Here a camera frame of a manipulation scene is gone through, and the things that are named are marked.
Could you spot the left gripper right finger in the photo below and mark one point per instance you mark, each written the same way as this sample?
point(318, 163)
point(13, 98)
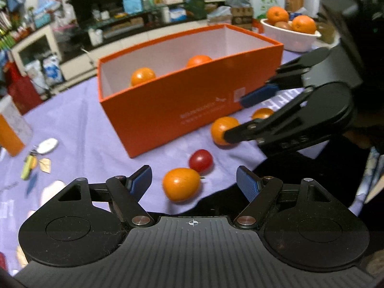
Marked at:
point(303, 225)

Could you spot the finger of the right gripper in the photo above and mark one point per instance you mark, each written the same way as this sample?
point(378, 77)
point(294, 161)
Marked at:
point(287, 76)
point(314, 116)

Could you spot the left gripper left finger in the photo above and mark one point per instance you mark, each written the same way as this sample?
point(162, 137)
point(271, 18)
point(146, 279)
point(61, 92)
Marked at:
point(86, 222)

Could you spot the small orange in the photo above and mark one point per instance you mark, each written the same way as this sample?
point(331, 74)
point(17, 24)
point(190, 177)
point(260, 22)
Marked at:
point(262, 113)
point(181, 184)

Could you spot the white fruit bowl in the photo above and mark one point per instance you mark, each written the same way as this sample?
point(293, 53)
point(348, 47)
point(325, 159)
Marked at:
point(292, 41)

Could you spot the small orange behind finger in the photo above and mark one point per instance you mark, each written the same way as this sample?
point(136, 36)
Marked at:
point(262, 113)

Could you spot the brown fruit in bowl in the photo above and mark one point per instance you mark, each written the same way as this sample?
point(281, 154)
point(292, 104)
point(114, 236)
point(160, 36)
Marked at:
point(283, 25)

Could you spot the purple tablecloth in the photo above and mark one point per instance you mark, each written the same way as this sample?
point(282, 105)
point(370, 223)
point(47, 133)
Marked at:
point(89, 147)

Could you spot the orange white canister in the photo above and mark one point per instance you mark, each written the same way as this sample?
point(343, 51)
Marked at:
point(15, 132)

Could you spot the red cherry tomato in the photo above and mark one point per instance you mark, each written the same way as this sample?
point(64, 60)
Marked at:
point(201, 161)

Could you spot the orange gift box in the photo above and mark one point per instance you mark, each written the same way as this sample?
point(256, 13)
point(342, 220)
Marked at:
point(180, 99)

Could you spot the red gift bag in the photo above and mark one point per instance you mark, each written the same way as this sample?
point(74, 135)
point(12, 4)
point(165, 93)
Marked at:
point(21, 89)

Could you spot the white TV cabinet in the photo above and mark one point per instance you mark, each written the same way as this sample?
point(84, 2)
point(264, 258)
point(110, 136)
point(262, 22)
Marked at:
point(81, 63)

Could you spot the blue paper bag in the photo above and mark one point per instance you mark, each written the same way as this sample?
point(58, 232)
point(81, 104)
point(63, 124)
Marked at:
point(132, 6)

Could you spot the white small glass cabinet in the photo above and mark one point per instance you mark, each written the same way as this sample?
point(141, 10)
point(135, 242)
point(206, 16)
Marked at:
point(36, 46)

